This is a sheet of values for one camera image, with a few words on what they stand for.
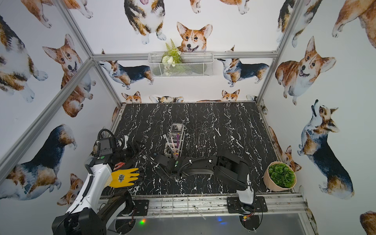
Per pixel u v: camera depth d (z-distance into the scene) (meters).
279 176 0.73
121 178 0.82
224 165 0.51
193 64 0.93
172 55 0.82
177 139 0.84
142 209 0.73
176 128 1.06
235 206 0.73
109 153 0.63
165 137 0.84
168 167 0.63
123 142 0.69
